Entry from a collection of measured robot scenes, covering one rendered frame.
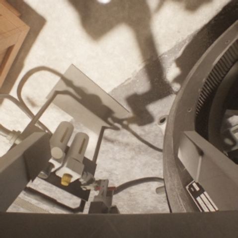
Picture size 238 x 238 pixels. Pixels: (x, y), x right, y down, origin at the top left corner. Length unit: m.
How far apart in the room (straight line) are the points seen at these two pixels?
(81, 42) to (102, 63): 0.14
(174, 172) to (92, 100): 0.75
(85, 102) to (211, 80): 0.73
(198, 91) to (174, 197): 0.24
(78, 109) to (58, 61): 0.30
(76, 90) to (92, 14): 0.40
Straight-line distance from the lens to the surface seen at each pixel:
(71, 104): 1.06
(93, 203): 0.64
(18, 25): 0.89
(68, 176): 0.72
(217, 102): 0.47
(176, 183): 0.32
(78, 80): 0.96
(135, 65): 0.87
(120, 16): 0.82
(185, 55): 0.88
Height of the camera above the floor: 0.81
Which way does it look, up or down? 50 degrees down
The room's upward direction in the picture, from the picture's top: 170 degrees counter-clockwise
